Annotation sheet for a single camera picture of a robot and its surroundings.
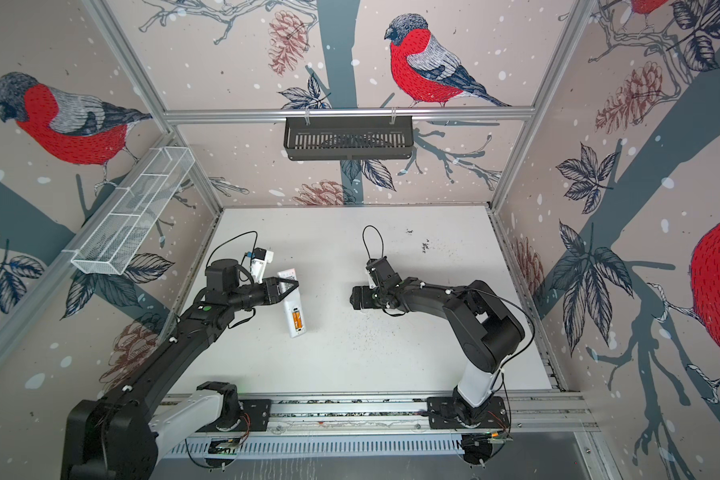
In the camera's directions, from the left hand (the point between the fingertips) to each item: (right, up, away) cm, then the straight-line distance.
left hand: (294, 285), depth 78 cm
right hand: (+17, -8, +15) cm, 24 cm away
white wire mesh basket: (-43, +20, 0) cm, 47 cm away
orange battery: (+1, -9, 0) cm, 9 cm away
